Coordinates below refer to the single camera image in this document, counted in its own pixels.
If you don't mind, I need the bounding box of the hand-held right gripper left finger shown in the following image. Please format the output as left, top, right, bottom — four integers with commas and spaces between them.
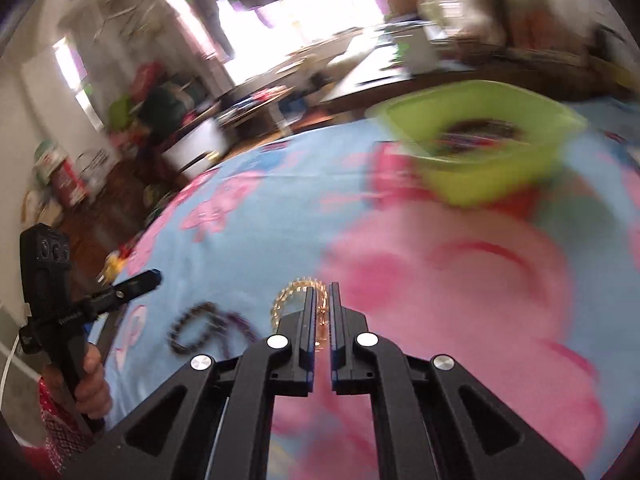
60, 286, 317, 480

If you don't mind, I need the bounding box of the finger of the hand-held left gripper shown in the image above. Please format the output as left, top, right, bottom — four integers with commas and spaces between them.
99, 269, 163, 312

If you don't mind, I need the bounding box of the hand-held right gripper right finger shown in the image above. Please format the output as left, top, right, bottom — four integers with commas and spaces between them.
329, 283, 585, 480

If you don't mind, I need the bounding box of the yellow bead bracelet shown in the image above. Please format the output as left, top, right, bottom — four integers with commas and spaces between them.
272, 276, 332, 356

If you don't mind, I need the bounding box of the dark bead bracelet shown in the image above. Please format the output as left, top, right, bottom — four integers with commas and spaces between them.
168, 302, 227, 357
439, 118, 527, 155

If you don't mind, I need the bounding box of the purple bead bracelet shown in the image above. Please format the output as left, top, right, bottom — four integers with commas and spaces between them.
219, 310, 262, 357

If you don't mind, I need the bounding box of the green plastic basin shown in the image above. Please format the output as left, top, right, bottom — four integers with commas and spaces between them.
366, 79, 590, 209

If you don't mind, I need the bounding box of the person's left forearm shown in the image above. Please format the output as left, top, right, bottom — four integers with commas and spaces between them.
38, 377, 103, 480

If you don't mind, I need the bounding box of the person's left hand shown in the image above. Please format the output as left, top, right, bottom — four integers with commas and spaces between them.
74, 342, 114, 421

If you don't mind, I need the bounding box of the yellow plush toy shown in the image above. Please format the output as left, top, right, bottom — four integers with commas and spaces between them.
99, 251, 127, 282

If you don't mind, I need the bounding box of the red pack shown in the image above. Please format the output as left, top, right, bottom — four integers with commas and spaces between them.
51, 156, 87, 207

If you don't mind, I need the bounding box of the blue pink printed blanket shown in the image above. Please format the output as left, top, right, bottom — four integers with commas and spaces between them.
82, 95, 640, 480

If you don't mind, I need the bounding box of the green white pack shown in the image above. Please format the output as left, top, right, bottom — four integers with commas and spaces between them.
33, 139, 67, 173

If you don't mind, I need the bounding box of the green bag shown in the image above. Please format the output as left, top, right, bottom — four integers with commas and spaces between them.
106, 95, 135, 132

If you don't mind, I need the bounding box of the dark duffel bag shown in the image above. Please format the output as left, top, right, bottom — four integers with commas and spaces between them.
142, 77, 212, 128

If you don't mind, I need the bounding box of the red bag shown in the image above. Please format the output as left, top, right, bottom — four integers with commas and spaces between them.
131, 61, 165, 97

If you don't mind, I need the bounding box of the wooden desk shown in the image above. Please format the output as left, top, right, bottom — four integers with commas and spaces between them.
319, 30, 418, 113

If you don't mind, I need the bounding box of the grey hanging shirt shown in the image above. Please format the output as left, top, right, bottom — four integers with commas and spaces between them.
182, 0, 236, 58

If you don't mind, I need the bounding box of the white cable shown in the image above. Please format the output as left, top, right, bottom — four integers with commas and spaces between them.
0, 337, 22, 413

